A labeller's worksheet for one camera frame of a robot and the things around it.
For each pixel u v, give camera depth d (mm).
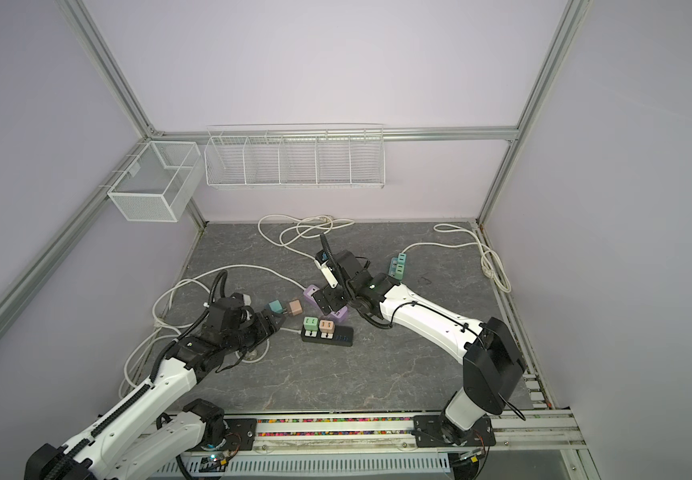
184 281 1042
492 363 427
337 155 1085
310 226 1162
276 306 944
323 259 707
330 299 711
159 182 974
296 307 948
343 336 884
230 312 622
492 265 1095
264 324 719
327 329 862
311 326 866
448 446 709
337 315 921
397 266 992
